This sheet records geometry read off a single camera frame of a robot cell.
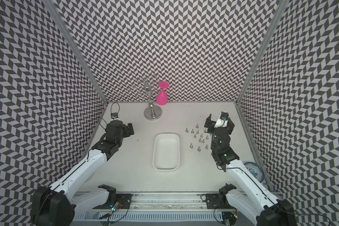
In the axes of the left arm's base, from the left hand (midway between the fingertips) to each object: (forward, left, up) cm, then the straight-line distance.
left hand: (122, 126), depth 83 cm
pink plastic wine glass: (+25, -22, +1) cm, 34 cm away
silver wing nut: (-5, -52, -18) cm, 55 cm away
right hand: (-1, -55, +8) cm, 56 cm away
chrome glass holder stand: (+21, -13, +11) cm, 27 cm away
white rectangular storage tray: (-8, -26, -18) cm, 32 cm away
